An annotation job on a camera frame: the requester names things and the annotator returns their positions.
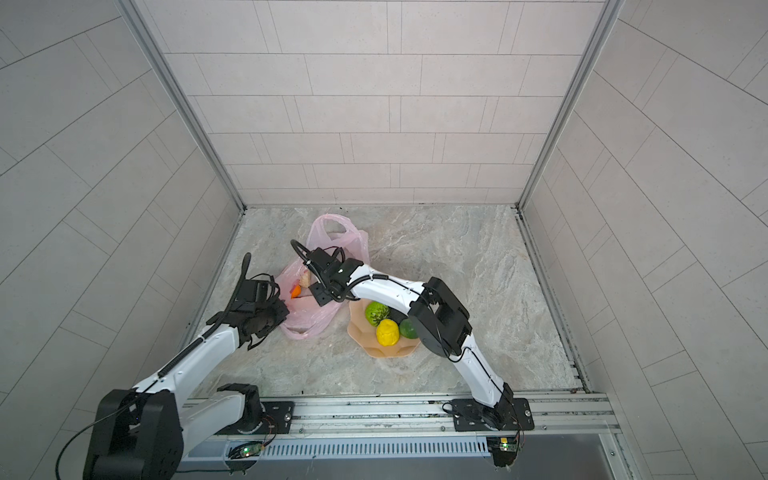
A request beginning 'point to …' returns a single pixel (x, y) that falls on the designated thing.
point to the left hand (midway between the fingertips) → (294, 304)
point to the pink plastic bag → (305, 319)
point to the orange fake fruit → (295, 291)
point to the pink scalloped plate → (365, 335)
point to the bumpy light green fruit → (376, 312)
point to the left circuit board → (246, 449)
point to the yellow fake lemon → (387, 332)
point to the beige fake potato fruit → (305, 278)
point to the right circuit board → (503, 449)
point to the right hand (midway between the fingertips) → (321, 292)
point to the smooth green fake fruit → (408, 329)
